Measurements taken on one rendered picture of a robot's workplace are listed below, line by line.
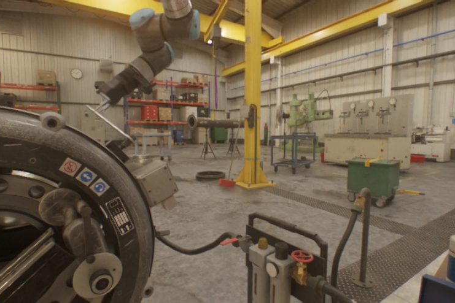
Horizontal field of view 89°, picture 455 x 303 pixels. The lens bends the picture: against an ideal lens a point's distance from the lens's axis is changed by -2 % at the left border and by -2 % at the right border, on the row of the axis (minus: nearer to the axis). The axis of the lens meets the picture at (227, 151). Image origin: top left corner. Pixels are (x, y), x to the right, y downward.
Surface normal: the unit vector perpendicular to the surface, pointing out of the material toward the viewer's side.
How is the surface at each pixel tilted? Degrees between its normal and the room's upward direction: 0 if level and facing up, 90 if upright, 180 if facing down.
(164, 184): 90
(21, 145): 90
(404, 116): 90
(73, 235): 90
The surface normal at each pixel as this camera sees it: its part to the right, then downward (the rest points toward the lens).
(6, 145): 0.61, 0.07
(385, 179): -0.75, 0.06
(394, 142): 0.36, 0.08
